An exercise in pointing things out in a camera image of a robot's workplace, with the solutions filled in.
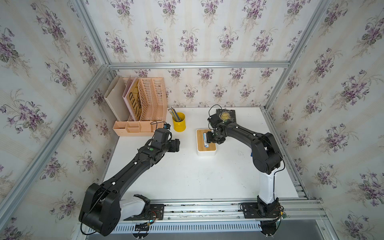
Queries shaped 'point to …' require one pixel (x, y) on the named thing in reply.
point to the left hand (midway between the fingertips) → (175, 142)
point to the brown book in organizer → (133, 99)
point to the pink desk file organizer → (146, 101)
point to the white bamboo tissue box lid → (200, 146)
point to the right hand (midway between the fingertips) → (211, 140)
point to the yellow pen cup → (179, 126)
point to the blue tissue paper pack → (206, 144)
